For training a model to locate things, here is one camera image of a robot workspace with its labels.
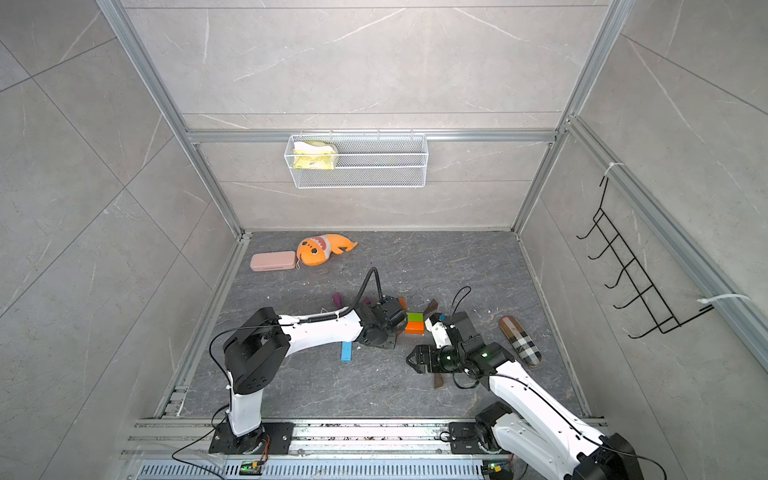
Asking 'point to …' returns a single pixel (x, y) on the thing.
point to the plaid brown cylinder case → (520, 341)
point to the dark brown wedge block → (438, 380)
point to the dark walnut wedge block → (431, 307)
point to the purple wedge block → (337, 300)
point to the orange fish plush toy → (314, 250)
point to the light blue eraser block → (346, 351)
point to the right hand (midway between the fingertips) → (421, 360)
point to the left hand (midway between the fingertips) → (393, 336)
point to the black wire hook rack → (662, 316)
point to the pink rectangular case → (271, 261)
